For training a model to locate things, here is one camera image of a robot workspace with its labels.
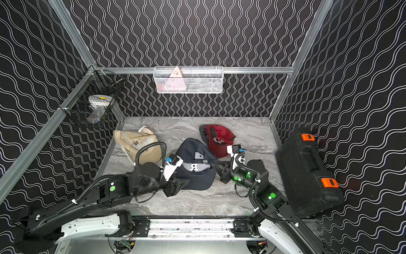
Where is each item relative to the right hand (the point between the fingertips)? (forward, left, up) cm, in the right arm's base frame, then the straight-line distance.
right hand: (212, 162), depth 65 cm
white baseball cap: (+36, +47, -20) cm, 62 cm away
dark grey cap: (+34, +4, -23) cm, 41 cm away
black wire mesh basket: (+50, +68, +6) cm, 85 cm away
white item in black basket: (+30, +58, +6) cm, 66 cm away
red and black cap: (+33, -5, -26) cm, 42 cm away
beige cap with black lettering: (+25, +48, -19) cm, 58 cm away
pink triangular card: (+46, +20, +9) cm, 51 cm away
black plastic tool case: (-7, -41, -8) cm, 42 cm away
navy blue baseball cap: (+2, +7, -7) cm, 10 cm away
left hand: (-6, +11, -1) cm, 12 cm away
